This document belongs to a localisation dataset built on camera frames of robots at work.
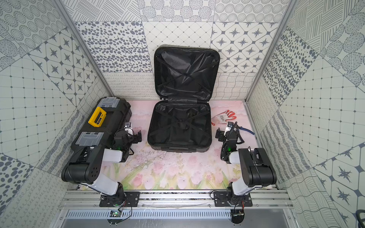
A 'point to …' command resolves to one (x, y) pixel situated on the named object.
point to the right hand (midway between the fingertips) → (226, 130)
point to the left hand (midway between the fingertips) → (136, 130)
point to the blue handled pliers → (243, 128)
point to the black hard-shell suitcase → (186, 80)
